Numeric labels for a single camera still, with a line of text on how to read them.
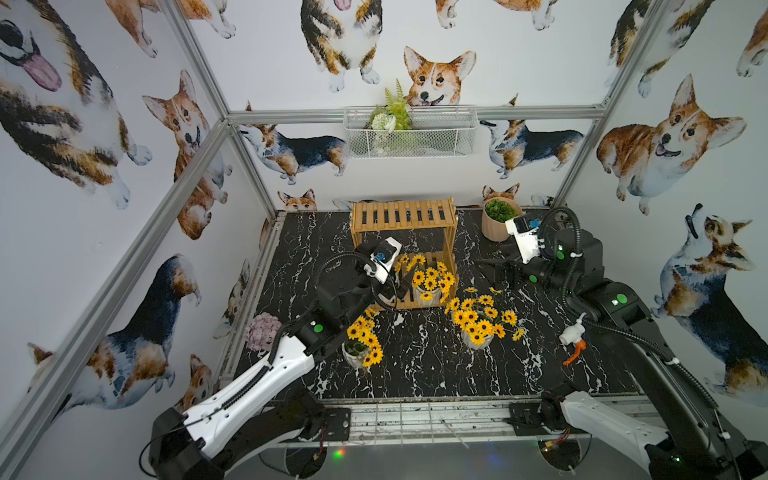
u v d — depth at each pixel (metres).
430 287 0.83
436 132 0.92
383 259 0.55
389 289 0.60
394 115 0.82
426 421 0.75
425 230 1.14
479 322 0.75
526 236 0.57
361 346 0.74
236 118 0.92
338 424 0.73
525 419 0.73
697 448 0.37
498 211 1.06
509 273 0.59
